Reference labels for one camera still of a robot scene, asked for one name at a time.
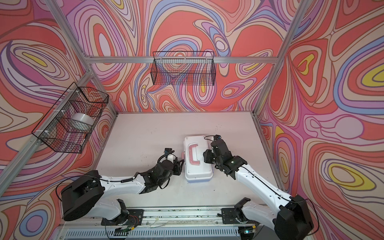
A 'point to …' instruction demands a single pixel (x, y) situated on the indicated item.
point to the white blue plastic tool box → (196, 168)
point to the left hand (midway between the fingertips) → (184, 160)
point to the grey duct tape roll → (83, 117)
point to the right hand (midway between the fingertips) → (206, 157)
